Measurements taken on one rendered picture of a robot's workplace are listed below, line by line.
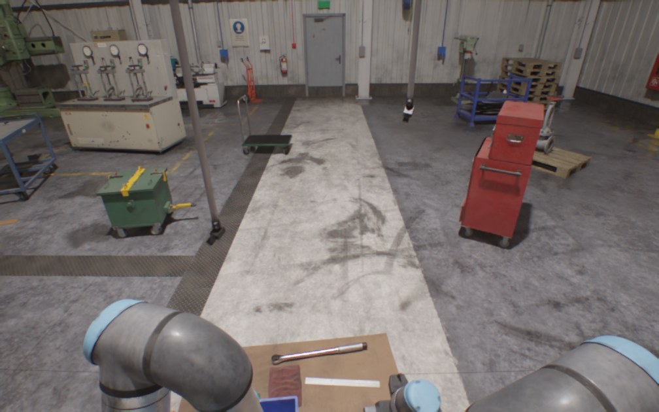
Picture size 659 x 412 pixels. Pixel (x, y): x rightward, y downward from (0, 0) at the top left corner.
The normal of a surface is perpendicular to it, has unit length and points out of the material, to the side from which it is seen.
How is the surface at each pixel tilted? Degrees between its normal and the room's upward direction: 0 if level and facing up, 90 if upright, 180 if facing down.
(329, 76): 90
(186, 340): 30
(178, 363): 54
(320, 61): 90
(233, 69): 90
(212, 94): 90
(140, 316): 0
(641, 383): 25
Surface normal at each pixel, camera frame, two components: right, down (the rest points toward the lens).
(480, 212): -0.50, 0.42
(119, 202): 0.18, 0.48
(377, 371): -0.01, -0.88
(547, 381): -0.37, -0.92
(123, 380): 0.15, 0.10
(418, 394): 0.12, -0.69
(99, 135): -0.18, 0.47
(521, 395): -0.62, -0.78
